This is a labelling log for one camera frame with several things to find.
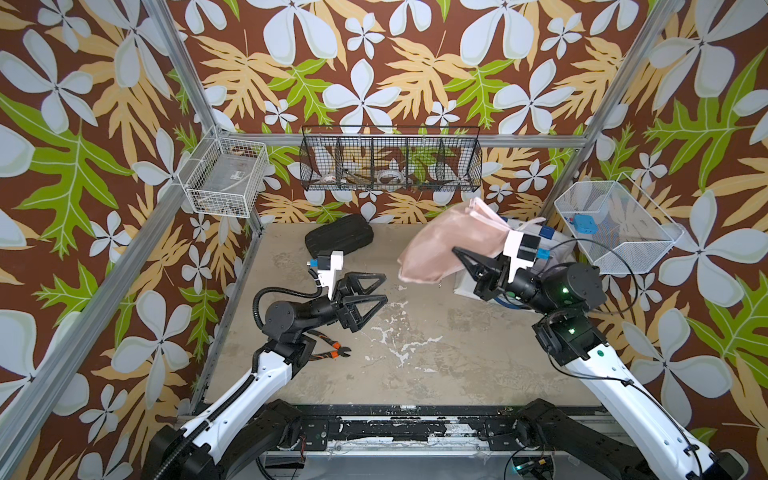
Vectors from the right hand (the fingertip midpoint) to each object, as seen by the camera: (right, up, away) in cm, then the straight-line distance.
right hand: (456, 249), depth 54 cm
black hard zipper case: (-28, +7, +58) cm, 65 cm away
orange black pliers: (-26, -30, +35) cm, 53 cm away
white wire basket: (-61, +22, +33) cm, 72 cm away
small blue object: (+46, +8, +32) cm, 57 cm away
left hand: (-13, -8, +4) cm, 16 cm away
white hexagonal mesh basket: (+53, +6, +28) cm, 60 cm away
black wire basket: (-11, +31, +42) cm, 54 cm away
